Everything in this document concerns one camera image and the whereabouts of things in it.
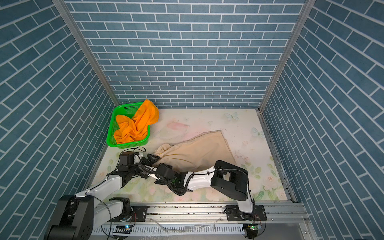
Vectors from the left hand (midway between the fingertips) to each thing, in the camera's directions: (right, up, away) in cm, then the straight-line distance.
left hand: (158, 162), depth 86 cm
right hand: (-1, -1, -5) cm, 5 cm away
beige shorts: (+22, +4, +8) cm, 24 cm away
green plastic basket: (-30, +33, +27) cm, 53 cm away
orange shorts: (-19, +19, +7) cm, 28 cm away
